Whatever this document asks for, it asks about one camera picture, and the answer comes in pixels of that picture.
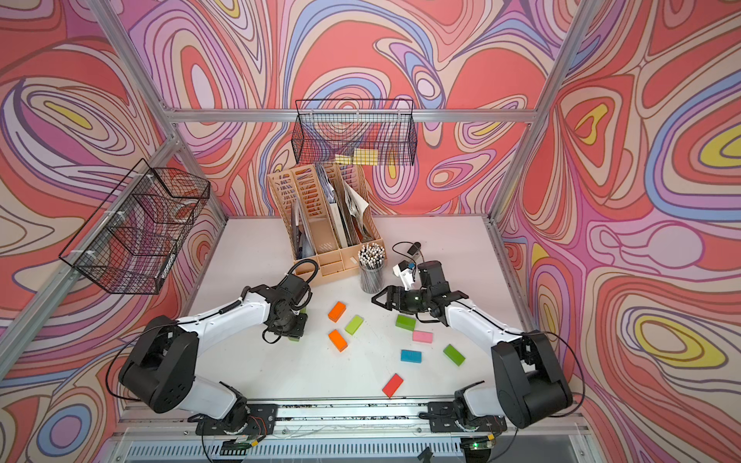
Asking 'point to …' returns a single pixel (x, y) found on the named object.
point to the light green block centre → (354, 324)
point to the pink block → (423, 337)
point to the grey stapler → (414, 249)
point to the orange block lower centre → (338, 340)
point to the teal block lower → (411, 356)
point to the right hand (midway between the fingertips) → (382, 309)
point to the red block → (393, 385)
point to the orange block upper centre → (336, 313)
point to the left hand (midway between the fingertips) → (301, 332)
